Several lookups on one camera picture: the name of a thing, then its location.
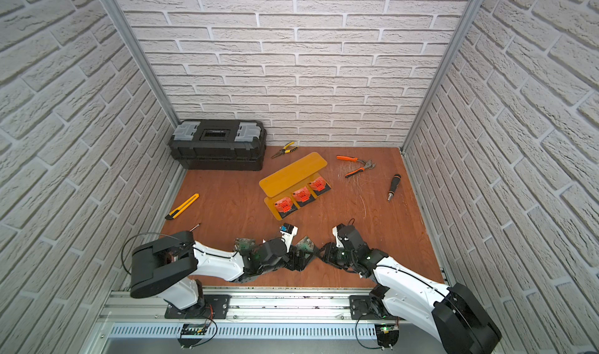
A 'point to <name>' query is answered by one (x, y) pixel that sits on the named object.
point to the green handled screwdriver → (194, 228)
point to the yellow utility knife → (184, 205)
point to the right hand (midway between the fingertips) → (321, 255)
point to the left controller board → (192, 329)
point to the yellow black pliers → (285, 150)
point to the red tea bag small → (302, 195)
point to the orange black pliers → (368, 164)
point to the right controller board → (387, 334)
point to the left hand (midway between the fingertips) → (309, 252)
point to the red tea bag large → (283, 205)
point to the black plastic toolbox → (219, 145)
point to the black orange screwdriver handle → (395, 182)
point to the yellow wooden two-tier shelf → (282, 183)
